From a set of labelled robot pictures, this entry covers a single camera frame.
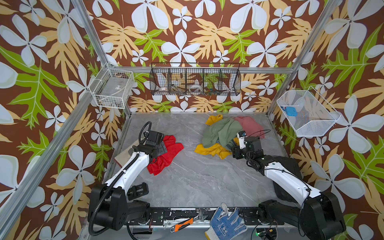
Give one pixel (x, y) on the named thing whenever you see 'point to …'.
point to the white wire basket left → (111, 87)
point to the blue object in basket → (290, 111)
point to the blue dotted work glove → (224, 226)
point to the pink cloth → (250, 126)
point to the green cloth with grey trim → (222, 132)
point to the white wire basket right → (309, 114)
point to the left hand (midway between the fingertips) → (156, 147)
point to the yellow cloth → (217, 149)
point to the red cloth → (159, 163)
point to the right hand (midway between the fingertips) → (235, 145)
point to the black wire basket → (195, 78)
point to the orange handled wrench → (186, 222)
